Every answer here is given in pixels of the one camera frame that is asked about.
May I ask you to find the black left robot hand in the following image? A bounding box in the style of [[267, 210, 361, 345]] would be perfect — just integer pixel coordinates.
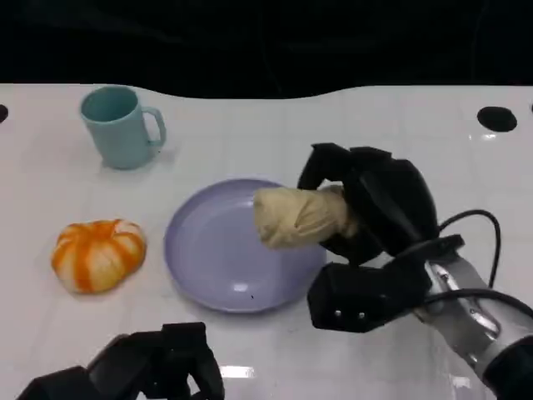
[[14, 321, 226, 400]]

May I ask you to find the beige towel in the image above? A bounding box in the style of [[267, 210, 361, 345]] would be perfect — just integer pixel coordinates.
[[252, 185, 361, 251]]

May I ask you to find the pale green mug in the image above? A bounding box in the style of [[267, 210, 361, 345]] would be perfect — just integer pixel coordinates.
[[79, 85, 167, 171]]

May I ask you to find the orange and white bread roll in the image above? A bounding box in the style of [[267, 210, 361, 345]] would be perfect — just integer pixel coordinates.
[[51, 218, 148, 295]]

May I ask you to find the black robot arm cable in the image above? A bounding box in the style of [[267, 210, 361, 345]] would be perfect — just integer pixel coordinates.
[[436, 209, 502, 289], [424, 287, 533, 318]]

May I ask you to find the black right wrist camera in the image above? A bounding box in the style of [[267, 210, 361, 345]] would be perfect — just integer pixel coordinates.
[[306, 234, 466, 334]]

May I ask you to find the black backdrop curtain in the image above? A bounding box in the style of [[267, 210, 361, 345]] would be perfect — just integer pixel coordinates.
[[0, 0, 533, 100]]

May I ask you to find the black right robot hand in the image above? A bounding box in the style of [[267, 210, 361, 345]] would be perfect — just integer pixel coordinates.
[[296, 142, 441, 268]]

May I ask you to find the lilac plate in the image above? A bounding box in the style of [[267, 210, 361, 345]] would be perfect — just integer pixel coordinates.
[[163, 177, 330, 314]]

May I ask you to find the black table grommet hole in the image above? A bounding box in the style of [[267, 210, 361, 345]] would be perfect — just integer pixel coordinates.
[[476, 106, 518, 132]]

